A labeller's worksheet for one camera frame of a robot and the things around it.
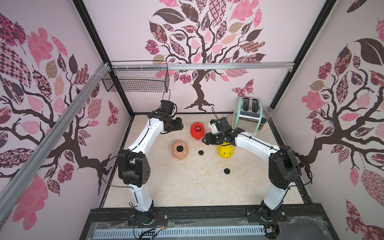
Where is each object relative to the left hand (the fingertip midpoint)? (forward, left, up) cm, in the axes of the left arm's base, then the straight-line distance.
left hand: (180, 129), depth 88 cm
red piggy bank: (+7, -11, -10) cm, 17 cm away
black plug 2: (-6, -13, -18) cm, 23 cm away
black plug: (-8, +1, -9) cm, 12 cm away
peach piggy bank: (-12, -1, -11) cm, 16 cm away
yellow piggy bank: (-9, -28, -10) cm, 31 cm away
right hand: (-4, -16, -5) cm, 17 cm away
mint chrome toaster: (+13, -45, -1) cm, 46 cm away
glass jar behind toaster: (+19, -61, -4) cm, 64 cm away
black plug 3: (-19, -29, -18) cm, 39 cm away
